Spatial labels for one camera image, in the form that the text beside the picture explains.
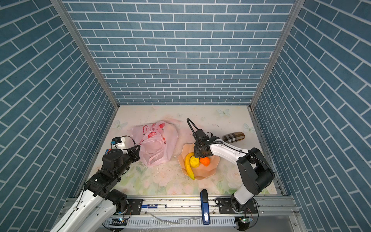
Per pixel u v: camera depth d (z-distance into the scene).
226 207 0.73
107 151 0.94
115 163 0.55
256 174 0.45
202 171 0.86
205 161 0.84
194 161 0.84
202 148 0.64
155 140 0.91
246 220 0.71
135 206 0.73
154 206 0.74
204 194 0.75
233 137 0.99
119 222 0.72
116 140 0.65
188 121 0.78
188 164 0.83
